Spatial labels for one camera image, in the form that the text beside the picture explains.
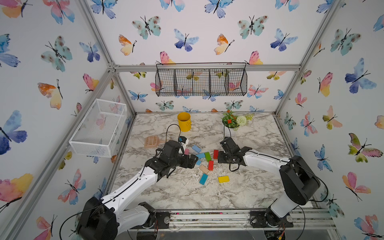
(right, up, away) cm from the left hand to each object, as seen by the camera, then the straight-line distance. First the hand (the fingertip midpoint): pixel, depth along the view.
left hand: (192, 155), depth 81 cm
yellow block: (+18, -15, +7) cm, 24 cm away
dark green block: (+9, -4, +16) cm, 19 cm away
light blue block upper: (+3, 0, +18) cm, 18 cm away
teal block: (+6, -15, +6) cm, 17 cm away
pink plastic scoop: (-29, +6, +21) cm, 36 cm away
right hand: (+17, -2, +11) cm, 20 cm away
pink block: (-4, -1, +18) cm, 19 cm away
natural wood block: (+6, -10, +10) cm, 16 cm away
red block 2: (+11, -8, +12) cm, 18 cm away
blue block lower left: (+3, -6, +13) cm, 15 cm away
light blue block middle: (+5, -3, +16) cm, 17 cm away
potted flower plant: (+24, +18, +15) cm, 34 cm away
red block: (+14, -2, +16) cm, 22 cm away
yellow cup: (-6, +19, +21) cm, 29 cm away
